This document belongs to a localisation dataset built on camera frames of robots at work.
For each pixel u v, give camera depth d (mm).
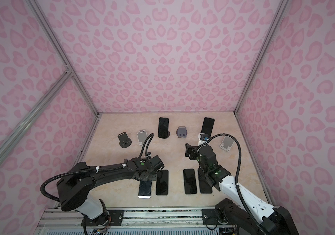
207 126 975
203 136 678
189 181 843
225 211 615
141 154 691
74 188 433
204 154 588
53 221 739
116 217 730
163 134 982
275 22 736
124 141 979
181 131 1064
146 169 619
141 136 989
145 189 816
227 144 949
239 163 578
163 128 1007
